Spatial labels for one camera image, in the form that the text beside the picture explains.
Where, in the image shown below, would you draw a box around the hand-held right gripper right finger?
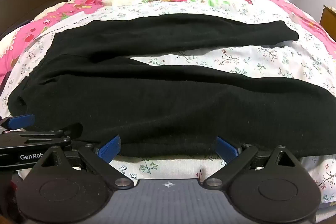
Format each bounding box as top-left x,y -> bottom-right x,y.
202,136 -> 299,189

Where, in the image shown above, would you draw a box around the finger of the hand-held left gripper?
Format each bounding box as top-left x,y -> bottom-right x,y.
0,127 -> 75,141
0,114 -> 35,133

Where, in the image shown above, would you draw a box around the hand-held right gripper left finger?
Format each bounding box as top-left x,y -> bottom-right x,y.
39,134 -> 133,189

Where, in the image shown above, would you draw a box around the black pants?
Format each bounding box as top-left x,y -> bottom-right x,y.
8,13 -> 336,157

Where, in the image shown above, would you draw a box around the white floral bed sheet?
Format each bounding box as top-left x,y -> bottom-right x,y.
0,0 -> 336,203

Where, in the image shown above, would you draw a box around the wooden nightstand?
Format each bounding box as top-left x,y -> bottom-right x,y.
319,4 -> 336,42

